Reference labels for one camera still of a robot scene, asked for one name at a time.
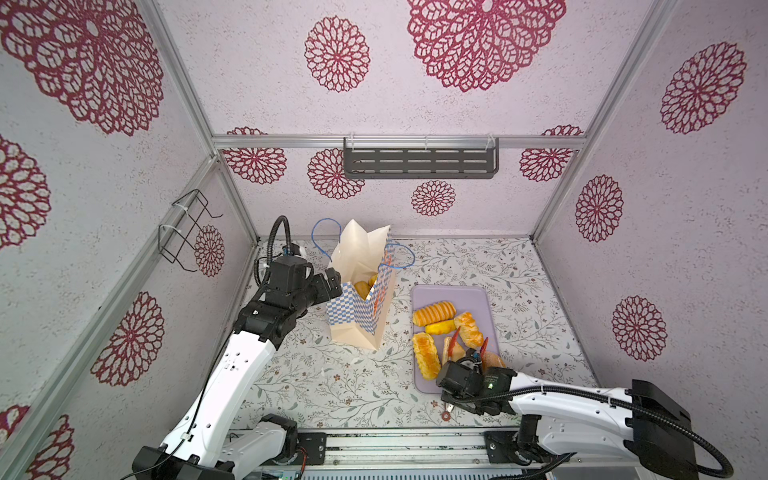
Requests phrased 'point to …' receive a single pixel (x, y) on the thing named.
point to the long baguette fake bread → (358, 286)
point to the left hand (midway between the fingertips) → (323, 285)
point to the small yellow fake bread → (441, 327)
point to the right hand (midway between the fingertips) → (442, 393)
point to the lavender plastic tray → (465, 298)
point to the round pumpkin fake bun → (366, 286)
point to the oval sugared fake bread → (493, 360)
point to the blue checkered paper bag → (365, 261)
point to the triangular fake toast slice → (457, 352)
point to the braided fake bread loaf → (438, 311)
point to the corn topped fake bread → (426, 356)
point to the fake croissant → (469, 330)
